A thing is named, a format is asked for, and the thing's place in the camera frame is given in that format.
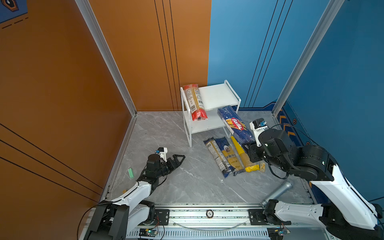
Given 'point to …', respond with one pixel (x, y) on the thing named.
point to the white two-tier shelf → (212, 98)
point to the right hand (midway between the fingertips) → (244, 144)
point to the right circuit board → (277, 233)
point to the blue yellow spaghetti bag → (230, 157)
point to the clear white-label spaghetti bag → (218, 156)
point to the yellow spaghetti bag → (247, 165)
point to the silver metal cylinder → (288, 185)
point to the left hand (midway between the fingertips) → (181, 158)
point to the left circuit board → (148, 232)
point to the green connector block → (131, 173)
